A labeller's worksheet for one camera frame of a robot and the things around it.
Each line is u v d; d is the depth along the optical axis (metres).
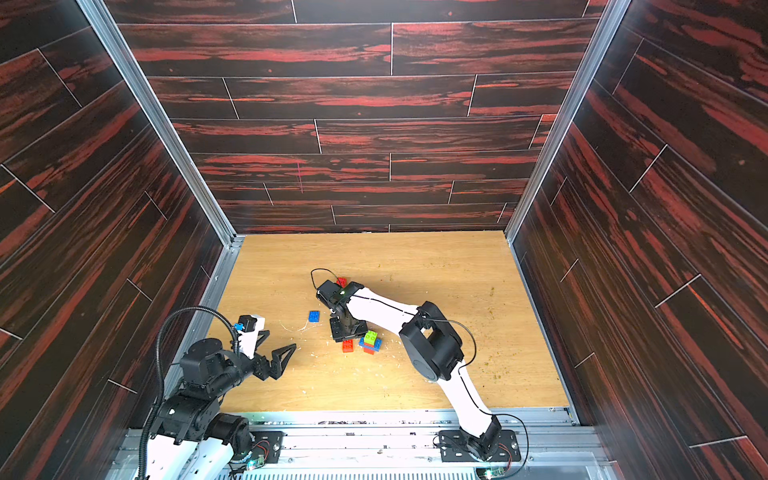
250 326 0.62
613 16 0.66
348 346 0.91
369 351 0.88
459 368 0.56
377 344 0.85
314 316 0.96
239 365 0.59
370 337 0.84
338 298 0.69
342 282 1.01
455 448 0.73
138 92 0.78
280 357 0.65
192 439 0.51
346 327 0.79
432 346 0.53
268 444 0.73
